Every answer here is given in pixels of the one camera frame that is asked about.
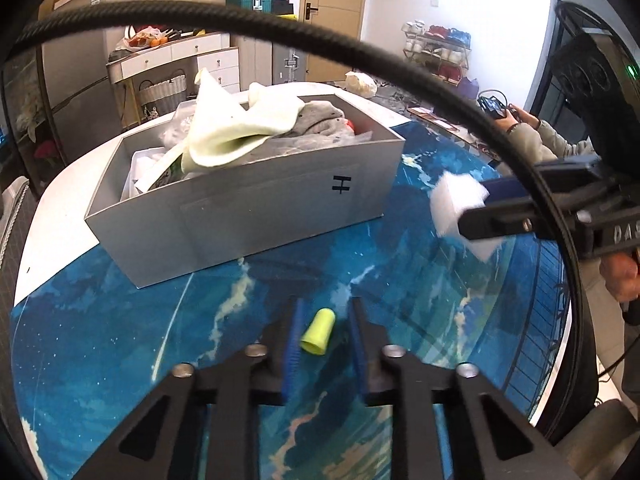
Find yellow-green foam earplug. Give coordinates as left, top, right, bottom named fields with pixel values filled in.
left=300, top=308, right=336, bottom=356

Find white foam piece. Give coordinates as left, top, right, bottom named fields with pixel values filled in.
left=430, top=171, right=502, bottom=262

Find grey cardboard box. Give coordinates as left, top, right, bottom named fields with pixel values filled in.
left=85, top=94, right=405, bottom=287

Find grey polka dot sock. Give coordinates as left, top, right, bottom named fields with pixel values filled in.
left=269, top=101, right=356, bottom=154

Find pale yellow cloth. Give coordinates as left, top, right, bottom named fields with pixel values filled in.
left=181, top=68, right=305, bottom=174

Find white printed paper bag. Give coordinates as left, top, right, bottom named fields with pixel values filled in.
left=119, top=98, right=202, bottom=201

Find second person's hand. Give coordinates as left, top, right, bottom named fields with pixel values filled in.
left=495, top=104, right=540, bottom=132

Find person's right hand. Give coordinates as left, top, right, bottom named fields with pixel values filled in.
left=600, top=252, right=640, bottom=304

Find gold shoe rack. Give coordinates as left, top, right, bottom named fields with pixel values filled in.
left=401, top=20, right=472, bottom=86

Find white plush bundle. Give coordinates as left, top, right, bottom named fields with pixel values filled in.
left=345, top=70, right=378, bottom=99

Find blue sky desk mat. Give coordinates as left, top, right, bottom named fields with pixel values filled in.
left=11, top=122, right=567, bottom=479

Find silver aluminium suitcase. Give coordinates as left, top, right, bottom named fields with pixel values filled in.
left=271, top=44, right=307, bottom=84

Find wooden door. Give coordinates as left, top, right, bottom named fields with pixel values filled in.
left=298, top=0, right=371, bottom=84

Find white woven laundry basket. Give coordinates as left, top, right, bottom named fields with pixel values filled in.
left=138, top=73, right=186, bottom=119

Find beige suitcase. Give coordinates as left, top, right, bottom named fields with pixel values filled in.
left=231, top=35, right=272, bottom=91

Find white drawer desk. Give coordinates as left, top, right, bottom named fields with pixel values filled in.
left=106, top=32, right=240, bottom=129

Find grey quilted chair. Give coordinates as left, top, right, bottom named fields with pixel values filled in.
left=1, top=176, right=37, bottom=285

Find grey refrigerator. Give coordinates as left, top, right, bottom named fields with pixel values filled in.
left=41, top=30, right=122, bottom=162

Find bag of oranges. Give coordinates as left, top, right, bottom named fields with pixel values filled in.
left=122, top=26, right=168, bottom=51

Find black camera box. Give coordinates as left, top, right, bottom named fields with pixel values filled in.
left=550, top=28, right=639, bottom=182

